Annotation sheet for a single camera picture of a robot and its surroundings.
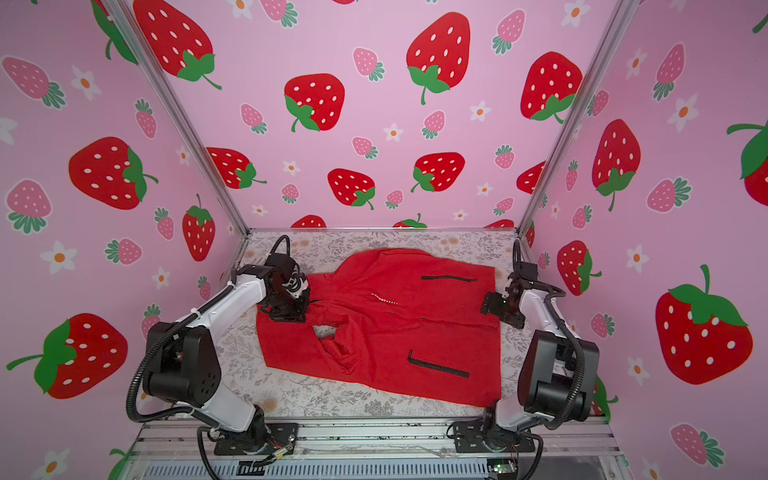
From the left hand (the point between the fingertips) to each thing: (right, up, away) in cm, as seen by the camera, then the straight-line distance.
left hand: (307, 317), depth 88 cm
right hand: (+56, +2, +2) cm, 56 cm away
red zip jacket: (+27, -1, +5) cm, 28 cm away
